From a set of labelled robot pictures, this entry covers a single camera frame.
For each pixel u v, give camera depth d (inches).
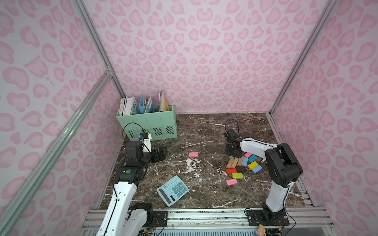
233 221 28.5
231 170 35.4
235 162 36.1
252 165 35.2
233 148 28.5
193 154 37.7
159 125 36.3
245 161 36.4
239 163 35.7
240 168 35.6
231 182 33.2
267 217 25.3
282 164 19.6
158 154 26.5
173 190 31.6
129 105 35.7
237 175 34.3
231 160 36.4
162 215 29.7
